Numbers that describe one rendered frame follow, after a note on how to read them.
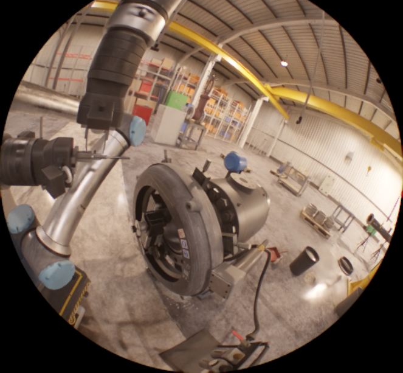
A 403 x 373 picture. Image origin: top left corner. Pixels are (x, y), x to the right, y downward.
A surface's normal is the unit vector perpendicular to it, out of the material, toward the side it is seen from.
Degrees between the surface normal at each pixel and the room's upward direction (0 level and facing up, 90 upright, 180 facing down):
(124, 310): 0
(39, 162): 90
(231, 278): 22
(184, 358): 0
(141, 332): 0
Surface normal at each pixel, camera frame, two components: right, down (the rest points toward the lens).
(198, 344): 0.37, -0.86
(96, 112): 0.67, -0.29
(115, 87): 0.54, 0.63
